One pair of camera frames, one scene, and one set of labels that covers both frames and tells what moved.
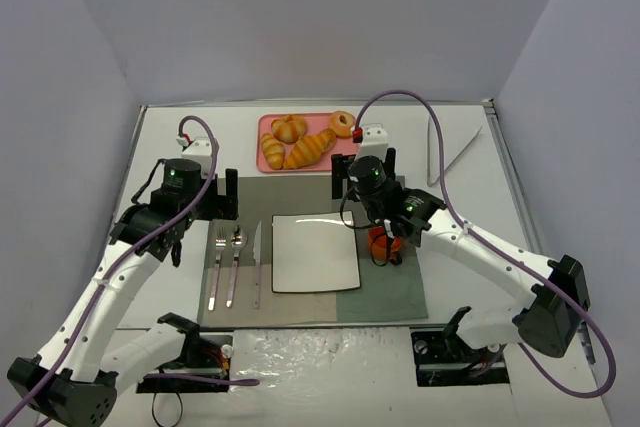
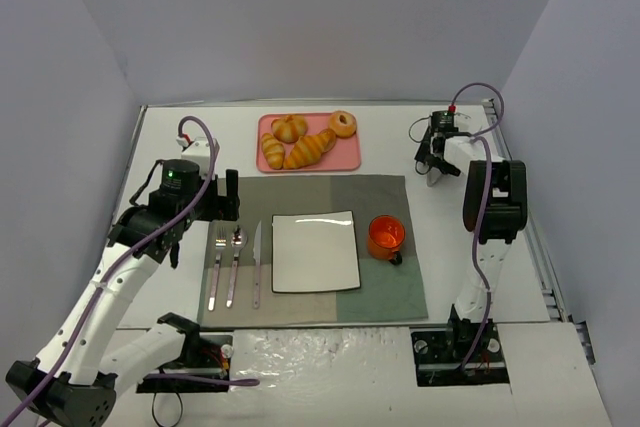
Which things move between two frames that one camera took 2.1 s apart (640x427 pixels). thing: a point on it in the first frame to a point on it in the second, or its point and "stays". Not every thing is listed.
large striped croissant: [308, 149] stays
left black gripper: [220, 198] stays
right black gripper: [341, 179] to [436, 158]
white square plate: [313, 252] stays
